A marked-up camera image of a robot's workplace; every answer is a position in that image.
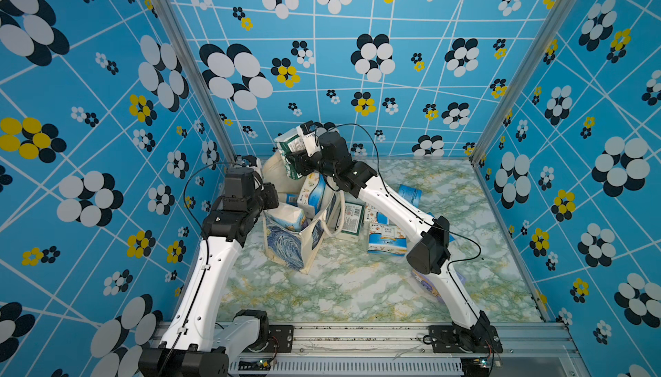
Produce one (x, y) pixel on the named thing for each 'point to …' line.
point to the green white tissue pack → (353, 218)
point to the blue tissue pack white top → (292, 199)
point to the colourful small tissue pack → (386, 239)
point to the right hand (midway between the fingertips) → (297, 149)
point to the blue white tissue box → (311, 194)
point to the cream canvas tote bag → (290, 246)
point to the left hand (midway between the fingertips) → (273, 184)
